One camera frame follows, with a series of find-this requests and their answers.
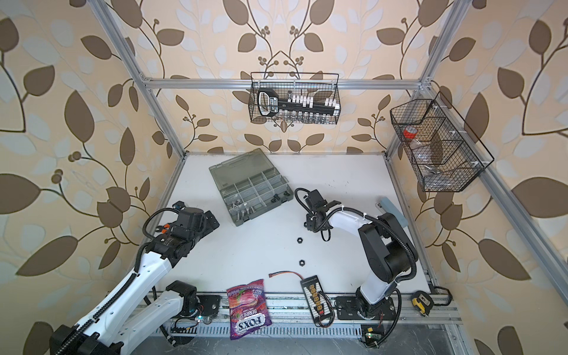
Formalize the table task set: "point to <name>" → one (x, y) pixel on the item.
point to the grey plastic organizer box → (251, 186)
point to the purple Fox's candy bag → (248, 308)
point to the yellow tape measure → (422, 302)
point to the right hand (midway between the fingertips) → (315, 224)
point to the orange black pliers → (163, 228)
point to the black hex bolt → (276, 196)
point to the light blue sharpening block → (390, 208)
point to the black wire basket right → (445, 154)
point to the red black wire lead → (284, 271)
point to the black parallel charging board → (319, 302)
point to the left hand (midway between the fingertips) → (202, 220)
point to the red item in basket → (410, 132)
